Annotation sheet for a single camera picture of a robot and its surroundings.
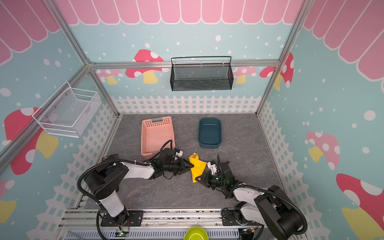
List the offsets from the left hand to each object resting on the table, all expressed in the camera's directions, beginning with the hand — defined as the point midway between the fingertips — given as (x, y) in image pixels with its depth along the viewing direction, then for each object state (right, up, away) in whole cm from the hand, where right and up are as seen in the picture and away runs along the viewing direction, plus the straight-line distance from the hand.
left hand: (192, 170), depth 86 cm
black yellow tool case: (-56, +5, +9) cm, 57 cm away
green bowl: (+2, -25, -16) cm, 30 cm away
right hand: (+1, -4, -5) cm, 6 cm away
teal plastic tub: (+12, +21, +23) cm, 34 cm away
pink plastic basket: (-27, +20, +22) cm, 41 cm away
